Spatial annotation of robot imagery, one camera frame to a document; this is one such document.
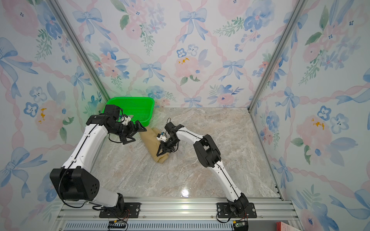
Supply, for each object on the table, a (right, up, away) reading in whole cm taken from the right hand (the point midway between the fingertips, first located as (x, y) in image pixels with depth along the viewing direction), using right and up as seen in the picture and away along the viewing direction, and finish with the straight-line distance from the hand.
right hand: (160, 156), depth 93 cm
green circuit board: (+44, -30, -20) cm, 57 cm away
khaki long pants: (-7, +12, 0) cm, 14 cm away
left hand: (-6, +16, -14) cm, 22 cm away
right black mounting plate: (+36, -24, -20) cm, 47 cm away
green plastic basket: (-20, +33, +20) cm, 43 cm away
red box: (+61, -27, -26) cm, 72 cm away
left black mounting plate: (-13, -23, -20) cm, 33 cm away
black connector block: (-21, -30, -20) cm, 42 cm away
